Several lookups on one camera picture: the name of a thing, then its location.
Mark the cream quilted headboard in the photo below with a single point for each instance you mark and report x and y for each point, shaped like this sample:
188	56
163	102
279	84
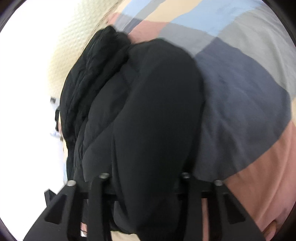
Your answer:
82	20

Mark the plaid patchwork duvet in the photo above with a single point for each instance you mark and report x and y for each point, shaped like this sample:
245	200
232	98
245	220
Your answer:
246	53

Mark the left wall socket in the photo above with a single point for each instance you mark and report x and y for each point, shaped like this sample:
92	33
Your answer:
53	100

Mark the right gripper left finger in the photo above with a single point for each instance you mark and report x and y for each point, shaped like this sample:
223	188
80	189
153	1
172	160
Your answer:
61	220

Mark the black puffer jacket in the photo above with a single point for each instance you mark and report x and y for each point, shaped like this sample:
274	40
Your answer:
133	110

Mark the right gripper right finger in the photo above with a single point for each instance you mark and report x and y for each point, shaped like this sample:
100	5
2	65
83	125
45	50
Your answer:
227	218

